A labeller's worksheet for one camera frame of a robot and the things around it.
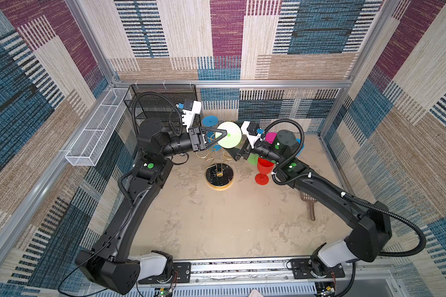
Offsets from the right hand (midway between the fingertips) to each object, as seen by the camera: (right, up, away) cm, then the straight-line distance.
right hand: (229, 133), depth 66 cm
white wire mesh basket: (-68, -4, +25) cm, 73 cm away
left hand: (-1, -2, -14) cm, 14 cm away
